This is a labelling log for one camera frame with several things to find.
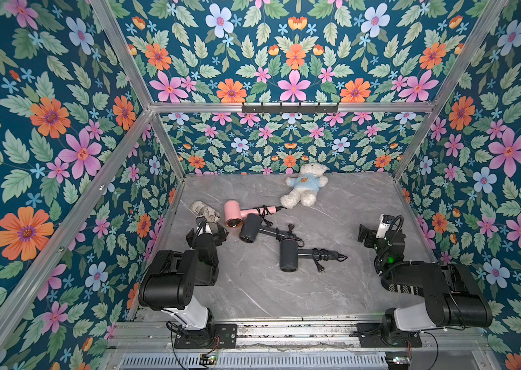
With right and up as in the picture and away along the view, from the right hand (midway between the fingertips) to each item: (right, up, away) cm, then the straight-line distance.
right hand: (379, 225), depth 92 cm
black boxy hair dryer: (-37, -11, -4) cm, 38 cm away
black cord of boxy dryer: (-24, -11, -4) cm, 26 cm away
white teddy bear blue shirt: (-28, +17, +13) cm, 35 cm away
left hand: (-70, 0, 0) cm, 70 cm away
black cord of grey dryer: (-36, -5, +1) cm, 37 cm away
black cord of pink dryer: (-48, +6, +9) cm, 49 cm away
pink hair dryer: (-60, +4, +5) cm, 60 cm away
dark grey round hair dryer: (-53, -1, +5) cm, 53 cm away
